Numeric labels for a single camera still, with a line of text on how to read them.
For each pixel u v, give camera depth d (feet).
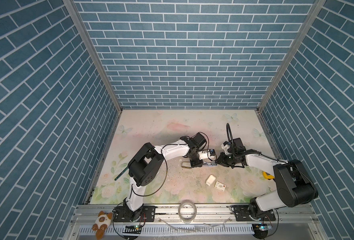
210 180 2.80
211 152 2.60
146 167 1.62
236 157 2.28
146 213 2.42
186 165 2.85
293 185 1.47
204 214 2.48
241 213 2.42
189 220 2.35
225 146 2.87
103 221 2.27
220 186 2.70
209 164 2.99
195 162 2.61
